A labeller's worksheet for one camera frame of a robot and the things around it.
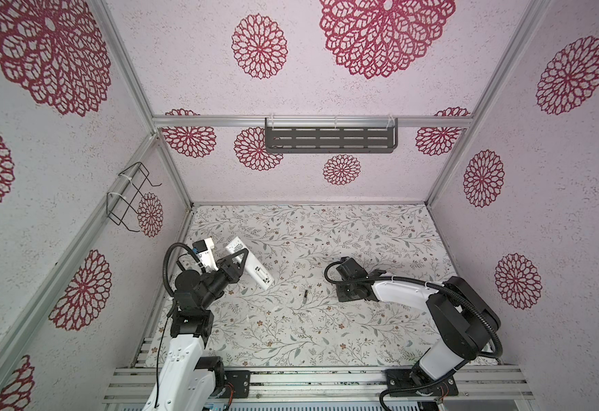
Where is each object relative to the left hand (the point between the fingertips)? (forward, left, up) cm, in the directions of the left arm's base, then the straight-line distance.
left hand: (247, 255), depth 74 cm
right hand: (0, -31, -23) cm, 38 cm away
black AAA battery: (-1, -18, -24) cm, 30 cm away
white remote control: (-2, -1, -1) cm, 3 cm away
